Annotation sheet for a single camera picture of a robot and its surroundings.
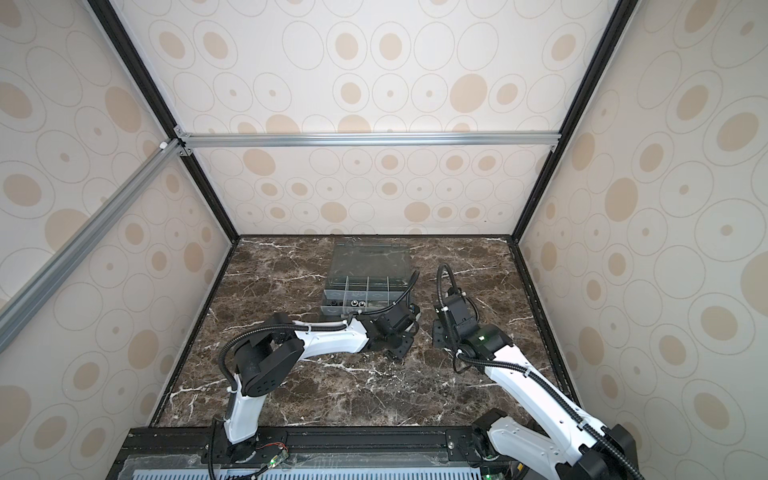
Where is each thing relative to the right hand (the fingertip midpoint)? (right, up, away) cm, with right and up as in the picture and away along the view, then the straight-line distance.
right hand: (445, 327), depth 81 cm
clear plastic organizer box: (-23, +12, +19) cm, 33 cm away
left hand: (-7, -6, +8) cm, 12 cm away
